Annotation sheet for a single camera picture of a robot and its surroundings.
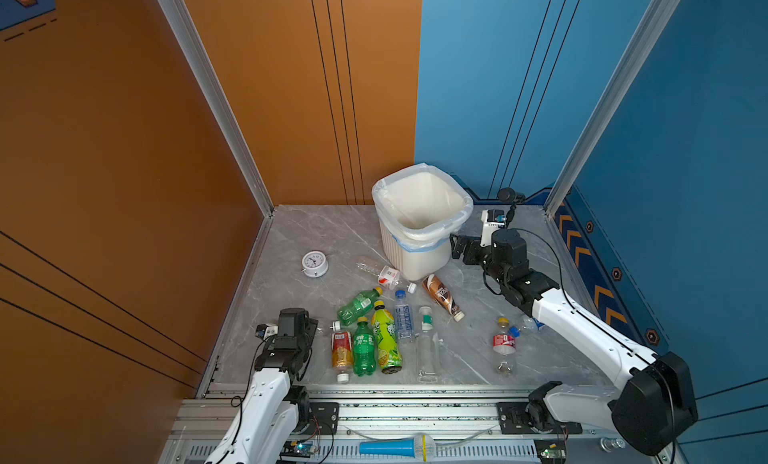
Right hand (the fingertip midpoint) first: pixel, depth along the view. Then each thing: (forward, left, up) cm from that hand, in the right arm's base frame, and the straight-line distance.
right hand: (462, 236), depth 81 cm
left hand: (-15, +44, -20) cm, 50 cm away
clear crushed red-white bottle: (-1, +21, -18) cm, 28 cm away
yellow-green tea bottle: (-19, +22, -18) cm, 34 cm away
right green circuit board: (-45, -19, -27) cm, 56 cm away
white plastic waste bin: (+18, +10, -7) cm, 22 cm away
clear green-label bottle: (-23, +10, -22) cm, 33 cm away
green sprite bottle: (-23, +27, -21) cm, 41 cm away
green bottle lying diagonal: (-10, +29, -18) cm, 36 cm away
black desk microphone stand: (+9, -13, +7) cm, 17 cm away
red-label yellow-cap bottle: (-23, -11, -20) cm, 32 cm away
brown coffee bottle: (-6, +5, -19) cm, 20 cm away
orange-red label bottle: (-25, +33, -18) cm, 45 cm away
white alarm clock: (+5, +46, -19) cm, 50 cm away
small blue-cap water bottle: (-15, +16, -18) cm, 29 cm away
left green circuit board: (-45, +41, -25) cm, 66 cm away
